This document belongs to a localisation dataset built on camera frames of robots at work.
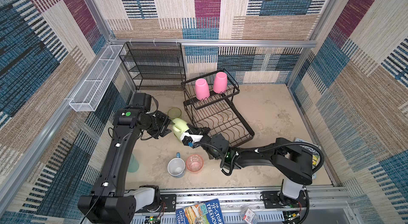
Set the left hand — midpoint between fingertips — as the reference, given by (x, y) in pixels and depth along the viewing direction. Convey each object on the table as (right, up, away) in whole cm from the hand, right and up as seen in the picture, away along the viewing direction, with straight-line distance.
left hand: (175, 123), depth 72 cm
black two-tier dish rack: (+20, +3, +30) cm, 36 cm away
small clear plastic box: (+32, -39, -3) cm, 50 cm away
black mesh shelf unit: (-21, +34, +38) cm, 56 cm away
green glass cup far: (-5, +3, +22) cm, 23 cm away
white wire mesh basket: (-38, +13, 0) cm, 40 cm away
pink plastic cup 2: (+12, +16, +10) cm, 22 cm away
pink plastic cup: (+21, +20, +12) cm, 32 cm away
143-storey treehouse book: (+57, -10, -7) cm, 58 cm away
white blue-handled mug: (-1, -23, +9) cm, 25 cm away
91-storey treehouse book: (+15, -38, -3) cm, 41 cm away
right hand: (+7, 0, +5) cm, 8 cm away
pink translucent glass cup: (+8, -22, +13) cm, 27 cm away
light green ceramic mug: (+2, -2, +1) cm, 3 cm away
